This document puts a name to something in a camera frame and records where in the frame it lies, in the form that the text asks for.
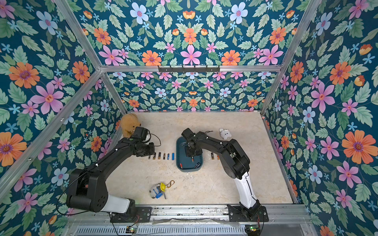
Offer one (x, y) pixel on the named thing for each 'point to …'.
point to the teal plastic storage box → (183, 162)
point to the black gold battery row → (164, 154)
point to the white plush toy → (225, 133)
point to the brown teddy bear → (129, 122)
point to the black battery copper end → (159, 155)
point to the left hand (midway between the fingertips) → (155, 149)
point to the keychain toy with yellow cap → (157, 190)
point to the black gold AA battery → (212, 156)
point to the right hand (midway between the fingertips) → (191, 153)
